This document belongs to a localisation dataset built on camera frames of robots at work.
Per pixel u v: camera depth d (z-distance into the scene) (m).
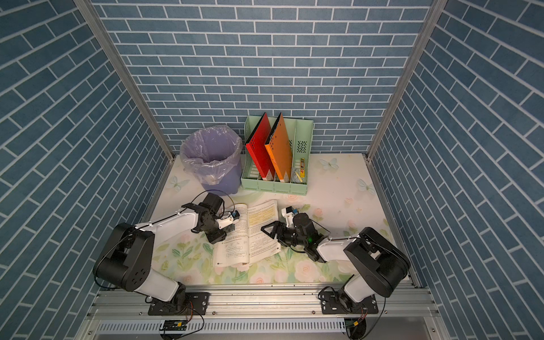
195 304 0.73
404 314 0.72
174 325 0.72
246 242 0.86
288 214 0.82
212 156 1.05
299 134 1.05
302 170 1.14
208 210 0.69
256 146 0.87
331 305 0.73
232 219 0.83
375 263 0.45
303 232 0.69
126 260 0.44
